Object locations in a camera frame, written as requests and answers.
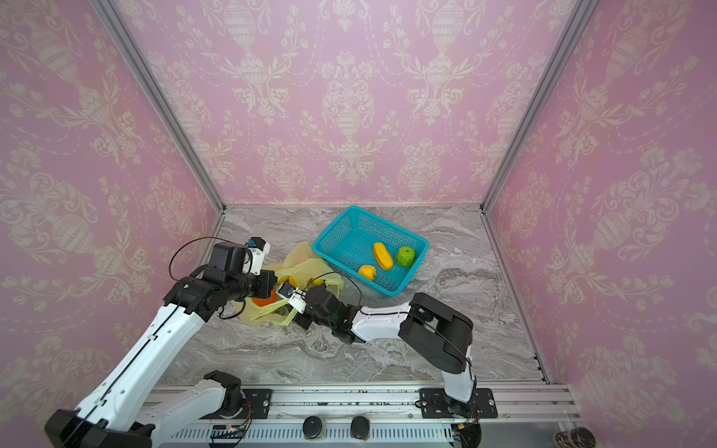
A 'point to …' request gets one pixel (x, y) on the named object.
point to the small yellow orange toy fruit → (367, 271)
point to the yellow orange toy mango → (383, 256)
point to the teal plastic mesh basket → (372, 249)
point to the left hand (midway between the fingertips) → (278, 280)
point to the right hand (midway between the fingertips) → (290, 299)
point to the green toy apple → (405, 256)
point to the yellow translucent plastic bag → (301, 267)
